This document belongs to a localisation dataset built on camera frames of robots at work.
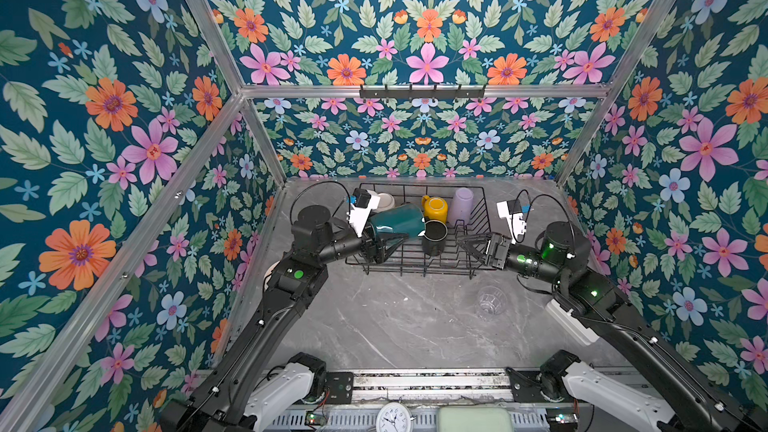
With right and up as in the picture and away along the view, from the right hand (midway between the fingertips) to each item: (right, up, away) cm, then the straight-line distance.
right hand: (464, 242), depth 61 cm
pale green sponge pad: (+4, -42, +7) cm, 43 cm away
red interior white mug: (-19, +9, +36) cm, 41 cm away
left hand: (-13, +4, +1) cm, 13 cm away
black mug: (-4, -2, +27) cm, 27 cm away
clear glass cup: (+12, -19, +21) cm, 31 cm away
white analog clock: (-15, -41, +6) cm, 44 cm away
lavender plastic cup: (+6, +7, +35) cm, 36 cm away
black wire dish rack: (-11, -9, +38) cm, 40 cm away
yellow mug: (-2, +7, +35) cm, 36 cm away
